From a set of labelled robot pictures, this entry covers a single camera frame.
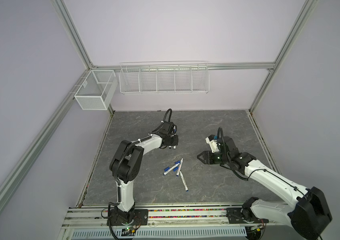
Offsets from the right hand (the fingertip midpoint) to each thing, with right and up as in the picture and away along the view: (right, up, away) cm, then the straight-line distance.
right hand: (200, 157), depth 80 cm
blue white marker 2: (-11, -8, +10) cm, 17 cm away
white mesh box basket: (-69, +42, +24) cm, 84 cm away
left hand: (-13, +7, +17) cm, 22 cm away
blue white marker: (-20, -11, +8) cm, 25 cm away
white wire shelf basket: (-19, +50, +21) cm, 58 cm away
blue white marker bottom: (-9, -15, +4) cm, 18 cm away
